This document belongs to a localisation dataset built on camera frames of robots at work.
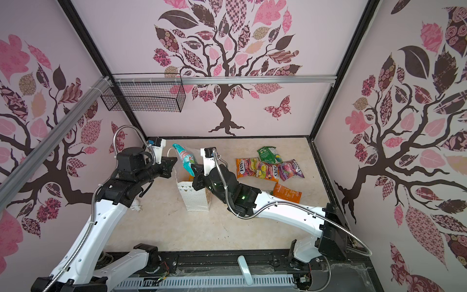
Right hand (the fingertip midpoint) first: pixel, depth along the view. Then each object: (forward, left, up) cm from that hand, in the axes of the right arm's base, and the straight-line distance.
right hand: (190, 164), depth 63 cm
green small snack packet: (+30, -36, -32) cm, 56 cm away
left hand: (+6, +8, -6) cm, 12 cm away
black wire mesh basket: (+49, +32, 0) cm, 59 cm away
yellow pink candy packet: (+18, -32, -31) cm, 47 cm away
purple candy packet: (+19, -46, -32) cm, 59 cm away
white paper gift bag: (-3, +3, -23) cm, 23 cm away
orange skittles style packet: (+22, -22, -33) cm, 45 cm away
